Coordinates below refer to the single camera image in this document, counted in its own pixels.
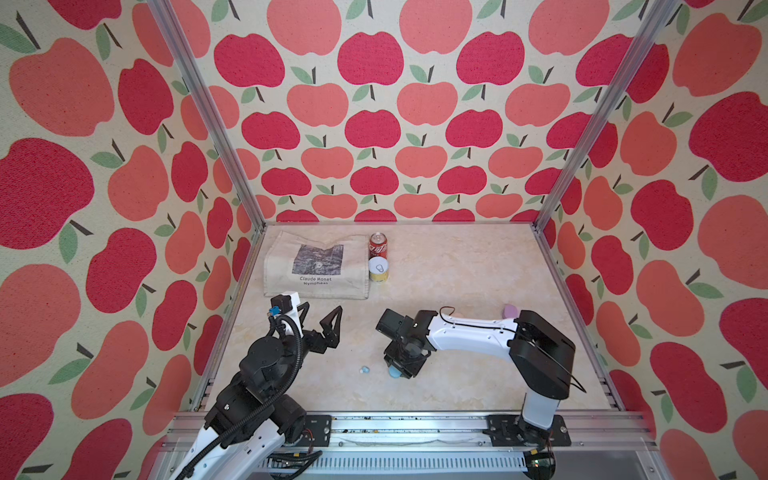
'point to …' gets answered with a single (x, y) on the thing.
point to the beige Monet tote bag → (317, 268)
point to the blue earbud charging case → (395, 372)
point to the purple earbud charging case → (509, 311)
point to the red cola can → (378, 245)
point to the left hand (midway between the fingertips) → (327, 313)
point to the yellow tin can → (378, 269)
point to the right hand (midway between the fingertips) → (386, 374)
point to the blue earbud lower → (365, 369)
